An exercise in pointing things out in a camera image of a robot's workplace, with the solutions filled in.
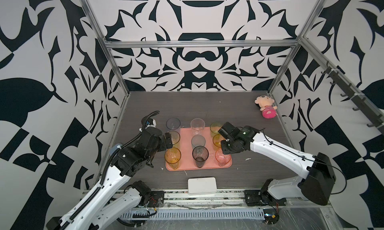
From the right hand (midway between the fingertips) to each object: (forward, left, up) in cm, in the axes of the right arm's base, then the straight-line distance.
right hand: (225, 148), depth 80 cm
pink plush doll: (+34, -33, -5) cm, 48 cm away
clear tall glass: (+16, +14, -1) cm, 21 cm away
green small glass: (+1, +7, +20) cm, 22 cm away
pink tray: (-4, +20, -10) cm, 23 cm away
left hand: (+2, +31, +13) cm, 34 cm away
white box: (-16, +13, -6) cm, 21 cm away
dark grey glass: (-1, +13, -6) cm, 14 cm away
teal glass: (+5, +15, 0) cm, 16 cm away
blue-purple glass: (+14, +28, +3) cm, 32 cm away
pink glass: (-2, +1, -10) cm, 10 cm away
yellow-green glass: (+7, +27, 0) cm, 28 cm away
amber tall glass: (-3, +28, -1) cm, 28 cm away
